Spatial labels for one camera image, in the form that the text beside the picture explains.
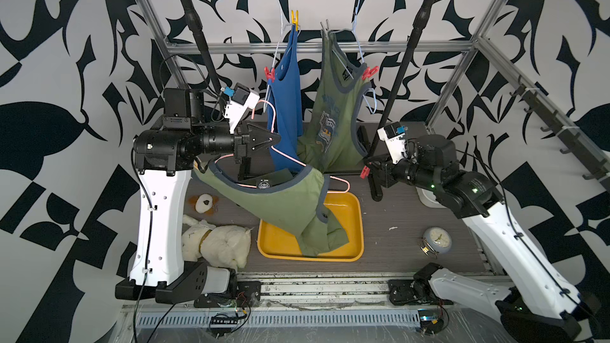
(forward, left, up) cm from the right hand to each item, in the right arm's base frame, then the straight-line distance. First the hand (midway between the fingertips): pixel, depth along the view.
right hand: (367, 156), depth 65 cm
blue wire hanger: (+51, -16, -28) cm, 60 cm away
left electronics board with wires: (-35, +43, -38) cm, 67 cm away
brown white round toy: (+2, +56, -31) cm, 64 cm away
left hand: (-3, +23, +12) cm, 26 cm away
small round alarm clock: (-12, -28, -31) cm, 43 cm away
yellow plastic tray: (+1, +3, -34) cm, 34 cm away
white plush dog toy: (-16, +42, -23) cm, 50 cm away
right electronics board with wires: (-34, -20, -36) cm, 53 cm away
